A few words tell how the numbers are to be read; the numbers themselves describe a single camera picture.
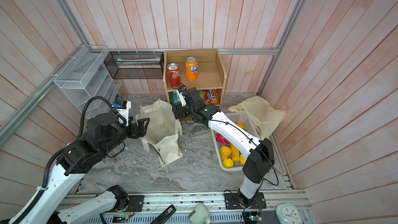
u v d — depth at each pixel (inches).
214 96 36.5
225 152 33.2
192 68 30.3
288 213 27.0
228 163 31.4
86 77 30.7
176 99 35.6
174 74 28.7
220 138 34.6
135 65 35.2
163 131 38.7
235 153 33.8
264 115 37.3
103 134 17.0
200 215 26.0
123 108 20.1
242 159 32.4
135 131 21.1
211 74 34.6
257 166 16.8
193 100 22.8
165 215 26.6
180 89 26.6
